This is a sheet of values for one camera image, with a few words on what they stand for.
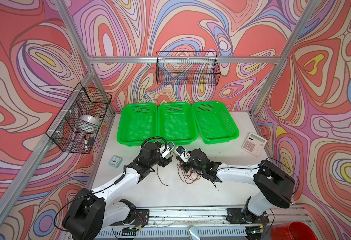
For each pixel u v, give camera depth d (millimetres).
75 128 714
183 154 703
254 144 986
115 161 908
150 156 639
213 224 725
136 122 1150
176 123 1136
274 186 446
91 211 402
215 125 1118
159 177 866
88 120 723
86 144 720
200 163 647
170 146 714
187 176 861
